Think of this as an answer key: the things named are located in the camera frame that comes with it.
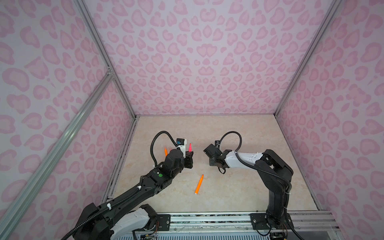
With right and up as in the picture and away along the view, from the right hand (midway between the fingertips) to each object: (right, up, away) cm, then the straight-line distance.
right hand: (215, 158), depth 95 cm
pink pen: (-15, +9, -18) cm, 25 cm away
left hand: (-14, +8, -17) cm, 23 cm away
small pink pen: (-22, +11, -35) cm, 43 cm away
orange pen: (-10, -13, -10) cm, 19 cm away
